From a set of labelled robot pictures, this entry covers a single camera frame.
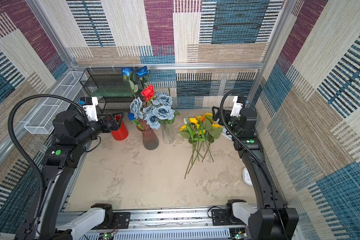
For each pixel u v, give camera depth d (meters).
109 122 0.56
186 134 1.02
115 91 0.96
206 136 1.00
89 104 0.54
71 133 0.45
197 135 1.02
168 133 0.99
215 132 1.02
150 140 1.02
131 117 0.78
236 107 0.64
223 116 0.64
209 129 1.04
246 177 0.83
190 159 0.94
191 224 0.73
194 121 1.05
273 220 0.37
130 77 0.80
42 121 0.70
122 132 1.08
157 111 0.70
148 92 0.76
